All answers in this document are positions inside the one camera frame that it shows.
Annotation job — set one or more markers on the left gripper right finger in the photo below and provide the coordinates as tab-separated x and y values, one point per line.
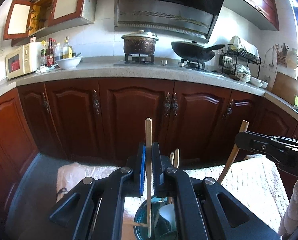
203	208

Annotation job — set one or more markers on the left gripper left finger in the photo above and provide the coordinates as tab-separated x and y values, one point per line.
94	209

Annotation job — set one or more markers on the white ceramic soup spoon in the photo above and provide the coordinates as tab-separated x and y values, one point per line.
167	212

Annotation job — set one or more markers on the wooden chopstick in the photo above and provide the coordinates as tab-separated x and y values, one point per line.
176	158
135	223
233	154
148	143

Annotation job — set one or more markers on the right hand white glove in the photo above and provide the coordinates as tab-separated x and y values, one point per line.
289	222

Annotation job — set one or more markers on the white quilted tablecloth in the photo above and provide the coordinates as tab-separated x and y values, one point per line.
255	182

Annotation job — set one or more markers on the wooden cutting board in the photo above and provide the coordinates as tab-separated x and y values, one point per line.
285	87

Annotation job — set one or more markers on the dark wooden base cabinets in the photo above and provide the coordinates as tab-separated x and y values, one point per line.
103	120

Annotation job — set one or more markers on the black dish rack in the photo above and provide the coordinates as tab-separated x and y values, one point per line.
231	59

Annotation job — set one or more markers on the grey stone countertop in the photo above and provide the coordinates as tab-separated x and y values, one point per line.
99	69

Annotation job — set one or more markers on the black wok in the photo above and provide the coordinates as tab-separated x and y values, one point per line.
191	51

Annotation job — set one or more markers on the white bowl on counter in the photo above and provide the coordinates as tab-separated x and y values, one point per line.
69	63

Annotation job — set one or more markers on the red sauce bottle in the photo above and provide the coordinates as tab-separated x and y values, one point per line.
50	54

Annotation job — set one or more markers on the cream microwave oven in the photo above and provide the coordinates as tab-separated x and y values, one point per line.
24	60

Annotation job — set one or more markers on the brown cooking pot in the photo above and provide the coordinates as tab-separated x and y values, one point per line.
140	42

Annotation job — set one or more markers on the range hood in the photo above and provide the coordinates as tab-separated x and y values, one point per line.
190	19

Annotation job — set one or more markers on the wall chopstick basket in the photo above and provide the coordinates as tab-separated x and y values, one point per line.
281	51

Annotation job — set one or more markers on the upper wall cabinets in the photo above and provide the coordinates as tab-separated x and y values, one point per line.
27	18

